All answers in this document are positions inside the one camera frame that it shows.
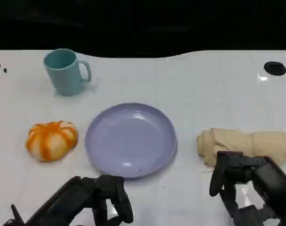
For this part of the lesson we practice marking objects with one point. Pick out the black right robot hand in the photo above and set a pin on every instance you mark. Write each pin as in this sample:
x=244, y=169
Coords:
x=263, y=183

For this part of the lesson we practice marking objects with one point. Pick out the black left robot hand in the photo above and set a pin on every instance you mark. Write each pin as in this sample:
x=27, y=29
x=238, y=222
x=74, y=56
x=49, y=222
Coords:
x=86, y=200

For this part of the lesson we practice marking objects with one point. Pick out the beige towel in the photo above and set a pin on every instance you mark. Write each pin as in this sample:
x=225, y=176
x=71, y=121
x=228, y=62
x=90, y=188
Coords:
x=251, y=143

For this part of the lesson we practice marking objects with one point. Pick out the lilac plate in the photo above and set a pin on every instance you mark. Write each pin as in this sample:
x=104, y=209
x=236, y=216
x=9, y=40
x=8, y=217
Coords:
x=130, y=141

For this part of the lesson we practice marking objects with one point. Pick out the pale green mug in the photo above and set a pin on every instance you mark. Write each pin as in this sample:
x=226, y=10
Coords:
x=64, y=77

